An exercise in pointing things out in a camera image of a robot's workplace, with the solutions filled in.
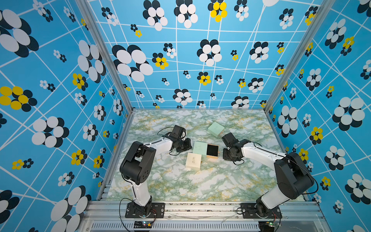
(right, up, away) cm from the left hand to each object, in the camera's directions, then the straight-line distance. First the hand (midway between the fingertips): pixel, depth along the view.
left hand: (194, 145), depth 94 cm
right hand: (+22, -6, -2) cm, 23 cm away
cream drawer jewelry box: (-1, -9, -6) cm, 10 cm away
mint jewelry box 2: (+16, +10, +10) cm, 22 cm away
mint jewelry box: (+11, -4, +1) cm, 12 cm away
